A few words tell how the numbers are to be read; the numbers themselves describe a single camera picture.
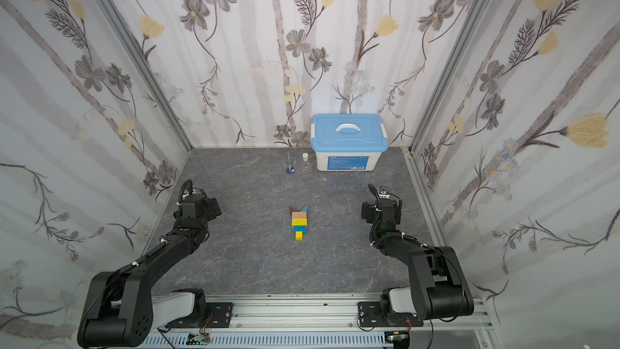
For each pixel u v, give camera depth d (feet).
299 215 3.08
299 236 2.96
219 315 2.41
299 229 3.06
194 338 2.33
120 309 1.36
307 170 3.66
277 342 2.30
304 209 3.19
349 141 3.34
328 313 2.51
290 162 3.51
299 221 3.06
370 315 2.40
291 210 3.19
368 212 2.78
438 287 1.43
